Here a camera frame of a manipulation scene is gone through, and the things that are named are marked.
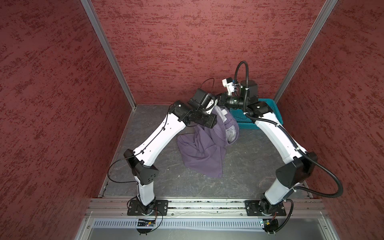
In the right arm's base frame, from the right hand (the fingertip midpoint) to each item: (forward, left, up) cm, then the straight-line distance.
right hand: (206, 102), depth 71 cm
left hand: (-7, -2, -7) cm, 11 cm away
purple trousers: (-8, +2, -33) cm, 34 cm away
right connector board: (-47, -29, -39) cm, 67 cm away
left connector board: (-44, +32, -39) cm, 67 cm away
